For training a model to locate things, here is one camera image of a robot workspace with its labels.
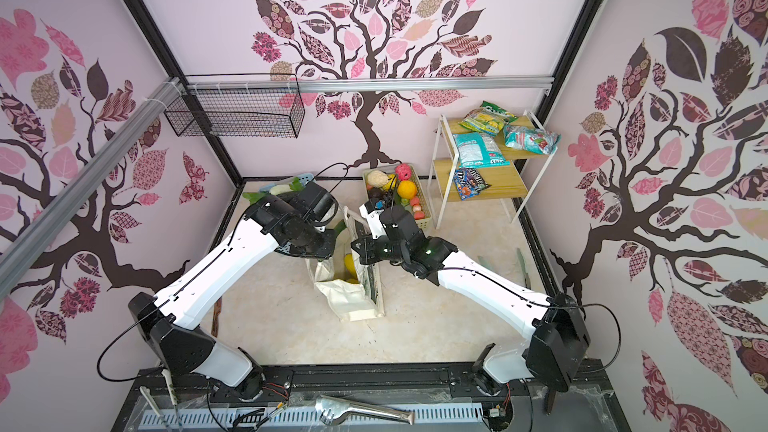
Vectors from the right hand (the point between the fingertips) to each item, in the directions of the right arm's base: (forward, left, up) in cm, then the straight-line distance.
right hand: (351, 241), depth 73 cm
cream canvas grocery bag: (-12, 0, -2) cm, 12 cm away
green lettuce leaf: (+28, +38, -14) cm, 50 cm away
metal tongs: (-33, +4, -18) cm, 38 cm away
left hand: (-2, +7, -3) cm, 8 cm away
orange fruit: (+32, -16, -16) cm, 39 cm away
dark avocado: (+34, -4, -19) cm, 39 cm away
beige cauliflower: (+38, -5, -17) cm, 42 cm away
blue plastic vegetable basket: (+40, +24, -18) cm, 50 cm away
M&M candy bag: (+27, -36, -7) cm, 45 cm away
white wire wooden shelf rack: (+31, -55, -10) cm, 64 cm away
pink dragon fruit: (+40, -15, -15) cm, 46 cm away
